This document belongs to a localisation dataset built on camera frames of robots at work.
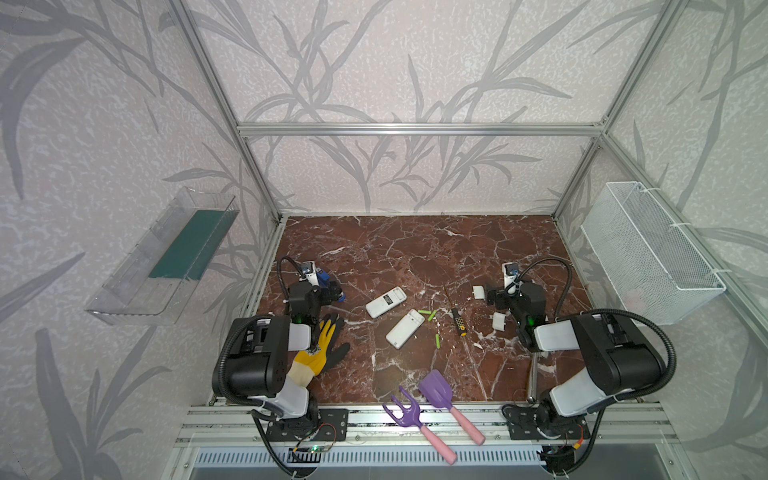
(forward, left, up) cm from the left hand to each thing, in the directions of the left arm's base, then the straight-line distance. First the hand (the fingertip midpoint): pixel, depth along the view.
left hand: (321, 268), depth 94 cm
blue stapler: (0, +1, -6) cm, 6 cm away
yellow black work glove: (-25, -4, -6) cm, 26 cm away
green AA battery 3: (-20, -37, -8) cm, 43 cm away
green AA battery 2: (-12, -36, -8) cm, 38 cm away
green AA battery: (-11, -33, -8) cm, 36 cm away
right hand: (0, -59, -1) cm, 59 cm away
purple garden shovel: (-33, -35, -7) cm, 49 cm away
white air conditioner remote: (-16, -27, -7) cm, 32 cm away
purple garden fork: (-40, -29, -7) cm, 50 cm away
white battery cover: (-4, -52, -8) cm, 52 cm away
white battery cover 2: (-14, -56, -8) cm, 58 cm away
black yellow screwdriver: (-15, -44, -6) cm, 47 cm away
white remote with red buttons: (-8, -21, -7) cm, 23 cm away
